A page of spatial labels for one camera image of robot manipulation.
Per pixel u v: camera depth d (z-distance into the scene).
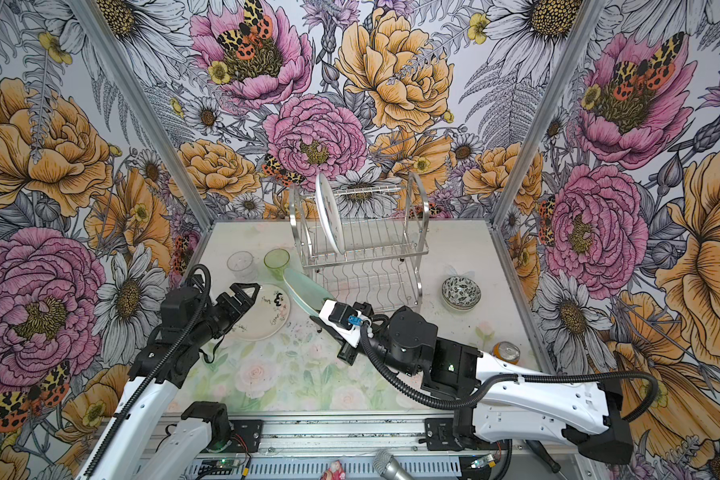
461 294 0.97
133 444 0.44
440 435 0.74
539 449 0.71
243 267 1.04
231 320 0.66
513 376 0.44
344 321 0.43
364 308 0.52
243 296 0.67
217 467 0.71
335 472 0.67
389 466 0.67
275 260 0.99
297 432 0.76
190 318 0.55
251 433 0.75
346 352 0.48
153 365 0.51
